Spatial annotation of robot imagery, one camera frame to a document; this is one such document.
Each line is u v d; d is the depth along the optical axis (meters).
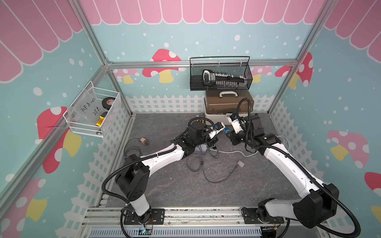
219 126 0.66
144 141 1.00
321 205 0.39
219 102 0.97
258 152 0.57
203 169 0.90
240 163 0.92
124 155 0.97
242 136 0.70
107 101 0.80
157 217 0.74
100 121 0.64
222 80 0.88
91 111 0.68
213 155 0.96
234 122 0.70
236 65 0.92
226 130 0.79
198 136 0.66
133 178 0.45
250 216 0.74
